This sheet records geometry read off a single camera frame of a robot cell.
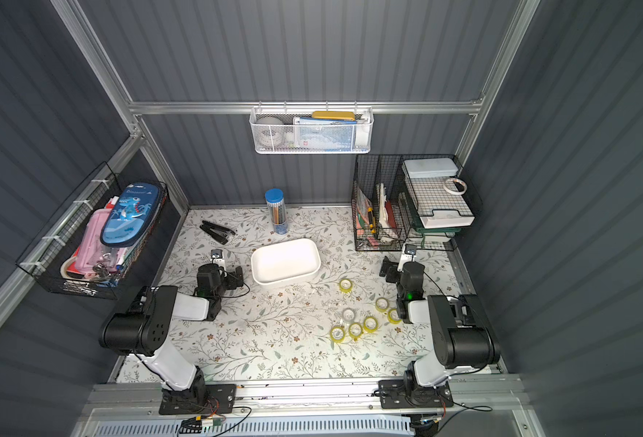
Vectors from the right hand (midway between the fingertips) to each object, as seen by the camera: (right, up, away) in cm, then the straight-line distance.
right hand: (407, 258), depth 93 cm
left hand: (-64, -4, +4) cm, 64 cm away
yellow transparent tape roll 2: (-9, -16, -3) cm, 19 cm away
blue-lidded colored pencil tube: (-47, +21, +6) cm, 52 cm away
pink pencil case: (-87, +4, -25) cm, 90 cm away
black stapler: (-73, +9, +16) cm, 75 cm away
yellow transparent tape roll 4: (-14, -21, -6) cm, 25 cm away
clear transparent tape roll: (-20, -18, -4) cm, 28 cm away
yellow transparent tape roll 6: (-19, -22, -8) cm, 30 cm away
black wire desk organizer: (+5, +21, +12) cm, 24 cm away
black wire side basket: (-92, +4, -30) cm, 97 cm away
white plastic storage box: (-44, -2, +9) cm, 45 cm away
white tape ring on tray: (+19, +24, +5) cm, 31 cm away
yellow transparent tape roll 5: (-25, -23, -8) cm, 35 cm away
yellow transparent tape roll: (-21, -10, +3) cm, 24 cm away
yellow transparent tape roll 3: (-5, -19, -7) cm, 21 cm away
